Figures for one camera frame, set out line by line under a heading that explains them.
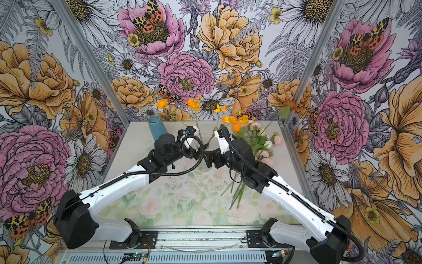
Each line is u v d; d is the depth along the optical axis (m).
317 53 0.85
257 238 0.74
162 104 0.78
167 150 0.58
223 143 0.59
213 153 0.61
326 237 0.38
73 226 0.40
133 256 0.71
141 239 0.73
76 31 0.78
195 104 0.78
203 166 0.97
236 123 0.73
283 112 1.08
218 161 0.62
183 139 0.63
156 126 0.95
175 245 0.74
